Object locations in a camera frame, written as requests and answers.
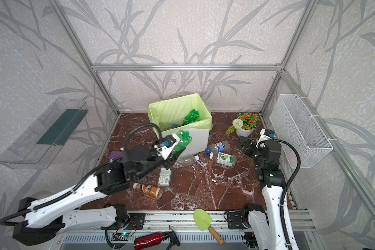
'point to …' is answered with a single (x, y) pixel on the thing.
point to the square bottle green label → (226, 159)
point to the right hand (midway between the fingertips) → (246, 135)
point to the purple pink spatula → (115, 154)
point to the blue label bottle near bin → (219, 147)
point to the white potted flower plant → (243, 125)
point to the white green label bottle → (165, 177)
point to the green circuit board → (121, 236)
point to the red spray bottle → (152, 239)
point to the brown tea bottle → (151, 190)
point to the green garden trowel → (202, 221)
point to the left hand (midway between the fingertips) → (182, 139)
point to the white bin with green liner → (163, 112)
